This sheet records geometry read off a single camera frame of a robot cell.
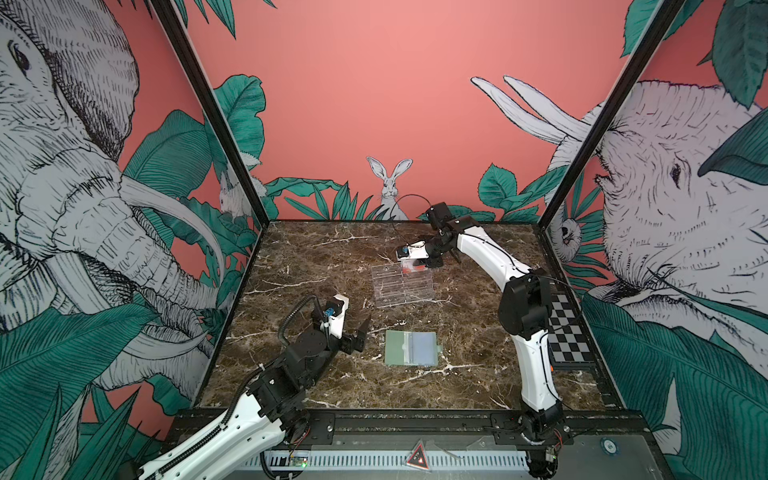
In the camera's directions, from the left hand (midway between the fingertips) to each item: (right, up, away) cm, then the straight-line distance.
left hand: (354, 307), depth 73 cm
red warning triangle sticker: (+15, -35, -3) cm, 39 cm away
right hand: (+16, +14, +22) cm, 31 cm away
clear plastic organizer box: (+9, +2, +28) cm, 29 cm away
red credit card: (+17, +8, +23) cm, 30 cm away
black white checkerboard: (+61, -12, +15) cm, 64 cm away
